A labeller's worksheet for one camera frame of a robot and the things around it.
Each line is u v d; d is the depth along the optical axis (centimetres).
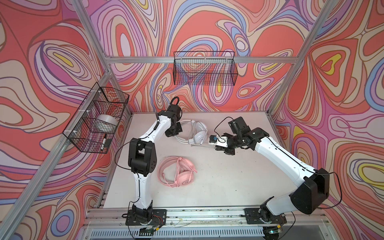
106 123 71
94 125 72
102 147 70
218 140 65
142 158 53
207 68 96
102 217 75
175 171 88
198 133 88
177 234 76
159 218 72
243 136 58
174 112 77
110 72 92
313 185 40
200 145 86
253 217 73
